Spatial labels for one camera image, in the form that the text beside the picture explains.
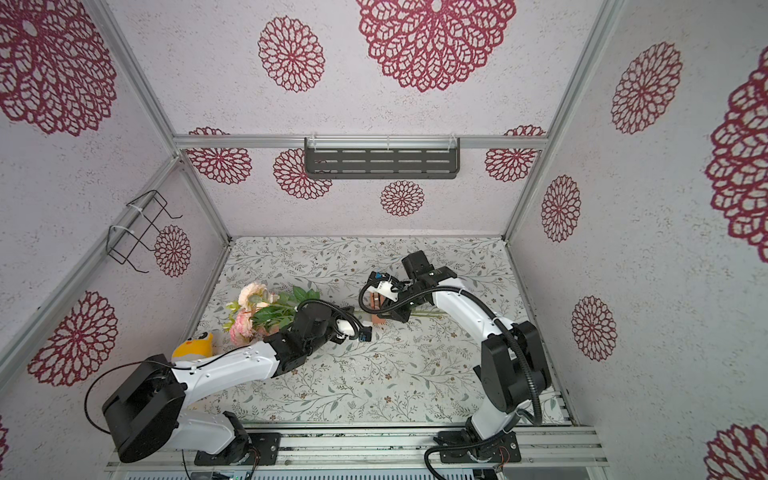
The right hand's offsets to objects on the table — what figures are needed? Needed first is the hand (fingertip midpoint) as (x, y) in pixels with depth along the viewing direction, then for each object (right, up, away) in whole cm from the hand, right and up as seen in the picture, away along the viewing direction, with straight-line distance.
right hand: (383, 306), depth 85 cm
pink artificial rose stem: (-37, -5, -8) cm, 38 cm away
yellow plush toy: (-52, -11, -1) cm, 54 cm away
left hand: (-10, +1, -1) cm, 10 cm away
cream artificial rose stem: (-32, +4, -10) cm, 34 cm away
